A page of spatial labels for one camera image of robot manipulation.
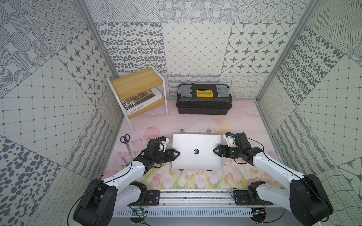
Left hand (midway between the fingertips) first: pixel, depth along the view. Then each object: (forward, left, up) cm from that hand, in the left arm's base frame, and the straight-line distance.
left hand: (176, 151), depth 84 cm
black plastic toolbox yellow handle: (+35, -18, +11) cm, 41 cm away
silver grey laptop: (0, -13, 0) cm, 13 cm away
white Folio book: (+26, +30, +14) cm, 42 cm away
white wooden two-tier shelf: (+31, +25, +27) cm, 49 cm away
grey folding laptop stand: (+11, -4, +4) cm, 13 cm away
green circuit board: (-30, +16, -7) cm, 35 cm away
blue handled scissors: (+10, +37, -6) cm, 39 cm away
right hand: (+1, -26, -2) cm, 26 cm away
